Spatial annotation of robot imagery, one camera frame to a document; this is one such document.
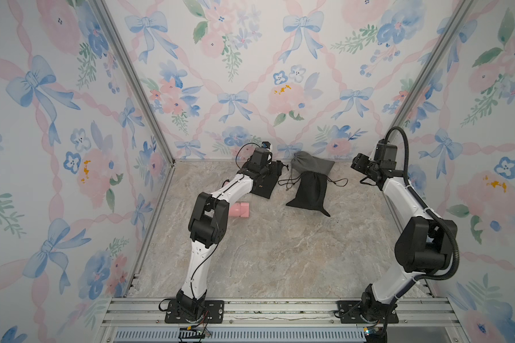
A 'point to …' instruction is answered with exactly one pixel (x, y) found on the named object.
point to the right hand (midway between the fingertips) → (360, 154)
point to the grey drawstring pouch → (303, 162)
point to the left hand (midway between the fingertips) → (277, 161)
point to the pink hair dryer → (239, 209)
